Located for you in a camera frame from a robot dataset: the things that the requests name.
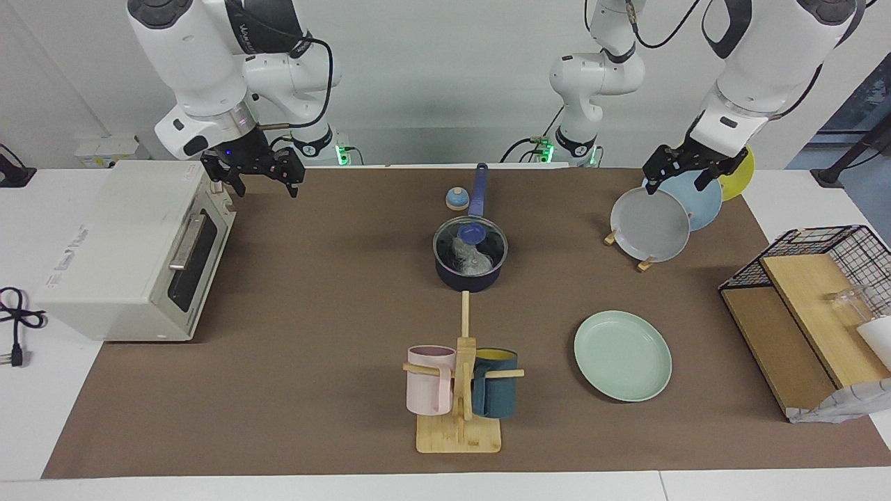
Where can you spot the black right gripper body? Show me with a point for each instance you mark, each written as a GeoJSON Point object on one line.
{"type": "Point", "coordinates": [250, 153]}

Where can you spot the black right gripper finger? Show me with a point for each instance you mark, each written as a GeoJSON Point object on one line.
{"type": "Point", "coordinates": [236, 184]}
{"type": "Point", "coordinates": [292, 186]}

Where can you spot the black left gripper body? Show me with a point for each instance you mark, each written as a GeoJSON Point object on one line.
{"type": "Point", "coordinates": [696, 158]}

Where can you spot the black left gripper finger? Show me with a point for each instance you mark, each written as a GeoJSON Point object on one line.
{"type": "Point", "coordinates": [651, 185]}
{"type": "Point", "coordinates": [704, 181]}

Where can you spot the glass lid blue knob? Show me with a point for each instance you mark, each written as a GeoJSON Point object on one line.
{"type": "Point", "coordinates": [473, 233]}

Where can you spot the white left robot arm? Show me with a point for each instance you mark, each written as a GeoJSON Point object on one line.
{"type": "Point", "coordinates": [766, 56]}

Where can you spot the light blue plate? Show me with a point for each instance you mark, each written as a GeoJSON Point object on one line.
{"type": "Point", "coordinates": [699, 202]}

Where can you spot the yellow plate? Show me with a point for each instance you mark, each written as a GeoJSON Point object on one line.
{"type": "Point", "coordinates": [741, 181]}

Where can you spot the grey plate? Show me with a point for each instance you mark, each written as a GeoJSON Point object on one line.
{"type": "Point", "coordinates": [647, 226]}

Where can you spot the wooden plate rack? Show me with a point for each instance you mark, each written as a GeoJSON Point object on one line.
{"type": "Point", "coordinates": [646, 264]}

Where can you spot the light green plate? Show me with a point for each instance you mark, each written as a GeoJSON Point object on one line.
{"type": "Point", "coordinates": [623, 356]}

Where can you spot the white power strip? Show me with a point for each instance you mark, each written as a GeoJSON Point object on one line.
{"type": "Point", "coordinates": [104, 147]}

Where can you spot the white toaster oven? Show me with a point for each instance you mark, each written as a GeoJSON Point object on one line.
{"type": "Point", "coordinates": [118, 257]}

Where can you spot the black metal stand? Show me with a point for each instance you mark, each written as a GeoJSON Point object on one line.
{"type": "Point", "coordinates": [842, 163]}

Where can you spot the small blue wooden bell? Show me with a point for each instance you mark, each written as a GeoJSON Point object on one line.
{"type": "Point", "coordinates": [457, 200]}

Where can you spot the light bamboo board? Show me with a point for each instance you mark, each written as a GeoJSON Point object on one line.
{"type": "Point", "coordinates": [814, 306]}

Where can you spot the clear glass cup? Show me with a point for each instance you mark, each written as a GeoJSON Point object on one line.
{"type": "Point", "coordinates": [849, 303]}

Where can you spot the dark blue saucepan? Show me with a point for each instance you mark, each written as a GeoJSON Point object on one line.
{"type": "Point", "coordinates": [470, 282]}

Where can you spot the brown table mat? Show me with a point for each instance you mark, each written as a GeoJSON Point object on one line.
{"type": "Point", "coordinates": [278, 403]}

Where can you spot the black desk clamp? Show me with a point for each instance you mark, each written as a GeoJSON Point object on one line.
{"type": "Point", "coordinates": [14, 174]}

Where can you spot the white cup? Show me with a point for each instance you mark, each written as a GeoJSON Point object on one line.
{"type": "Point", "coordinates": [878, 341]}

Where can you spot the pink mug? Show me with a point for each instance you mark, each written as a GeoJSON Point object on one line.
{"type": "Point", "coordinates": [428, 390]}

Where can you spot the dark teal mug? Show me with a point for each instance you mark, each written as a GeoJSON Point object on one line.
{"type": "Point", "coordinates": [498, 396]}

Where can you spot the patterned plastic bag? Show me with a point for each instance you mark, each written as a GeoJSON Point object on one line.
{"type": "Point", "coordinates": [849, 403]}

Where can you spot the wooden mug tree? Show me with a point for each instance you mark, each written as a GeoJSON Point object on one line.
{"type": "Point", "coordinates": [459, 435]}

